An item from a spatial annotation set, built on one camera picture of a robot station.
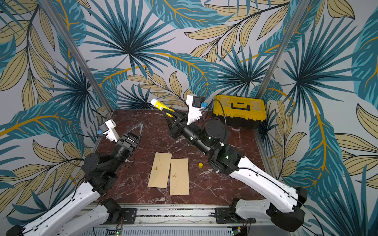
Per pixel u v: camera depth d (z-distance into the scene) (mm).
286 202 382
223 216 732
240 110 989
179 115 456
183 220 733
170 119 489
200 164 900
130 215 733
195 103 420
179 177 871
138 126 522
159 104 493
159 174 878
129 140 500
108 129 510
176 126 430
